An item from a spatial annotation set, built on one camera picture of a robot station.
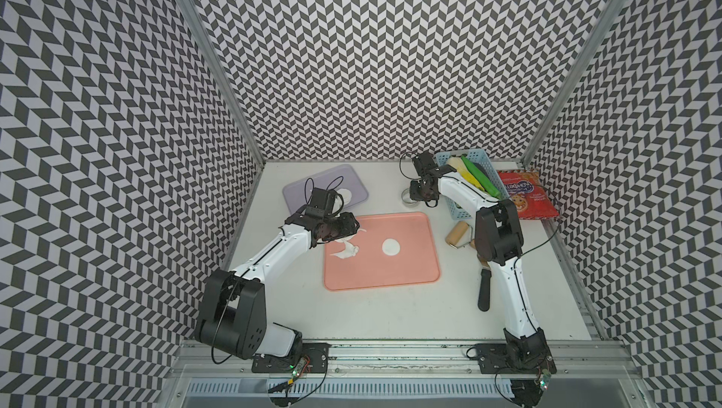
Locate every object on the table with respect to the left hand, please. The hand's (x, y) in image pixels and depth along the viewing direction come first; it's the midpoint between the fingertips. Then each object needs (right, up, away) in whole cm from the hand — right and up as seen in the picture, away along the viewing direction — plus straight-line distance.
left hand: (353, 228), depth 87 cm
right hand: (+23, +9, +17) cm, 30 cm away
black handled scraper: (+40, -18, -3) cm, 44 cm away
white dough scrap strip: (-2, -8, +6) cm, 10 cm away
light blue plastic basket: (+50, +25, +26) cm, 62 cm away
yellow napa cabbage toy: (+40, +22, +24) cm, 51 cm away
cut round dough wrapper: (+12, -7, +8) cm, 16 cm away
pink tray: (+20, -12, +5) cm, 24 cm away
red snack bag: (+64, +10, +15) cm, 66 cm away
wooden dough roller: (+34, -2, +6) cm, 35 cm away
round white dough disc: (-5, +10, +19) cm, 22 cm away
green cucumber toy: (+48, +17, +21) cm, 55 cm away
